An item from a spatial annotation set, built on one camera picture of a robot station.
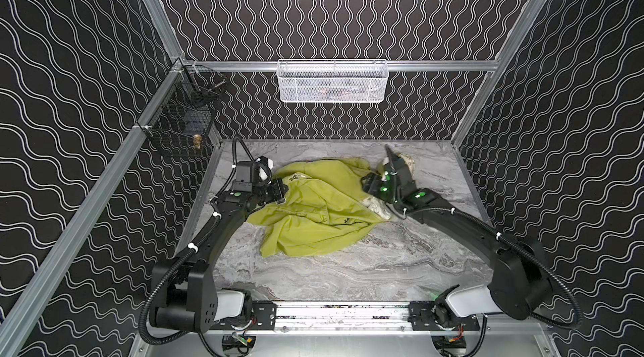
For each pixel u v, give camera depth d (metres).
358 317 0.76
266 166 0.73
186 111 1.00
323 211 0.93
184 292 0.41
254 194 0.65
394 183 0.64
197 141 0.81
